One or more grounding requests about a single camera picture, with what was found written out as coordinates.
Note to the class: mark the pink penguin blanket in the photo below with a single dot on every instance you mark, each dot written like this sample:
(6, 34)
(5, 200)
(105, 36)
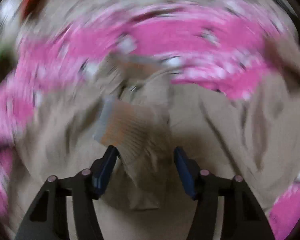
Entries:
(227, 48)

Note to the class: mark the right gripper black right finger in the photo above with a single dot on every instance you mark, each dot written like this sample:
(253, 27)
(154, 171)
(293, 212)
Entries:
(243, 217)

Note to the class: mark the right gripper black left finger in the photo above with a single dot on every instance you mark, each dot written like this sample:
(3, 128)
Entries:
(46, 217)

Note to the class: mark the beige jacket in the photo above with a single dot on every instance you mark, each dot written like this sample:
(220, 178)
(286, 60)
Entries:
(131, 104)

